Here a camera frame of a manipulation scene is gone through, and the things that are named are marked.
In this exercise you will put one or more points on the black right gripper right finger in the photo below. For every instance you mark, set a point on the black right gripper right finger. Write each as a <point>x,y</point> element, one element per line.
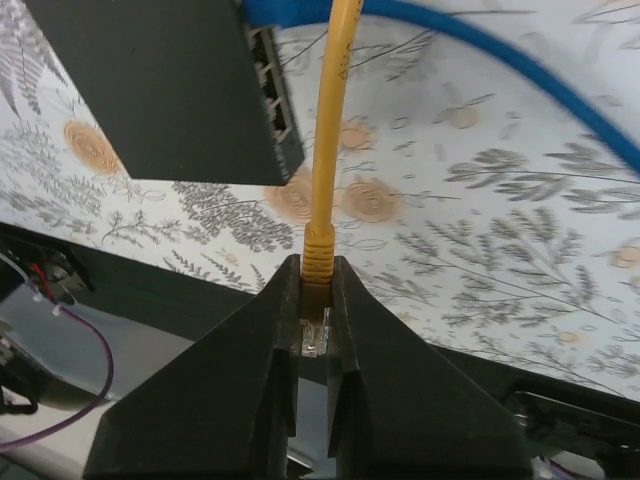
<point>398,409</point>

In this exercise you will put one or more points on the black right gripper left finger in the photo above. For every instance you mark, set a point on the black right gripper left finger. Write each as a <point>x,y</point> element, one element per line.
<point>225,408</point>

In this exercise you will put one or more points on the black network switch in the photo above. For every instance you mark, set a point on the black network switch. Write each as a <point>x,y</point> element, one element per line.
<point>183,90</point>

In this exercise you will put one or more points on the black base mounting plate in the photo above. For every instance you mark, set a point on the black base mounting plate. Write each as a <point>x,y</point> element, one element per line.
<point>554,415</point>

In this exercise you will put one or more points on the floral patterned table mat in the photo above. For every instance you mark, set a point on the floral patterned table mat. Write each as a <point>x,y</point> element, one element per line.
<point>471,205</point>

